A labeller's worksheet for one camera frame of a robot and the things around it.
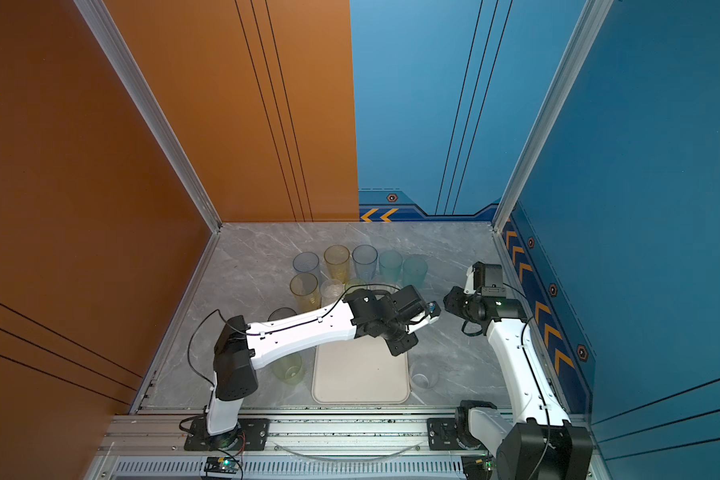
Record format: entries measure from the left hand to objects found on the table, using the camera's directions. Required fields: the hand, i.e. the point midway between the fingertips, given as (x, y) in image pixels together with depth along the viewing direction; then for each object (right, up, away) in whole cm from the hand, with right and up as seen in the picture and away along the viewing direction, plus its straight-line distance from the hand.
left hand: (411, 335), depth 76 cm
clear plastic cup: (+4, -13, +6) cm, 15 cm away
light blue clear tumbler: (-12, +19, +21) cm, 31 cm away
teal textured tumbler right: (+4, +15, +25) cm, 29 cm away
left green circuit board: (-47, -30, -5) cm, 56 cm away
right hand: (+11, +8, +6) cm, 15 cm away
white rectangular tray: (-13, -12, +7) cm, 19 cm away
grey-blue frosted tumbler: (-31, +18, +21) cm, 41 cm away
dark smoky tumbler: (-35, +4, +5) cm, 36 cm away
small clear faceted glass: (-24, +8, +23) cm, 34 cm away
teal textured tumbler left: (-4, +18, +19) cm, 26 cm away
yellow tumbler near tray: (-32, +9, +20) cm, 38 cm away
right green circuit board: (+15, -30, -5) cm, 34 cm away
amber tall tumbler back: (-21, +19, +15) cm, 32 cm away
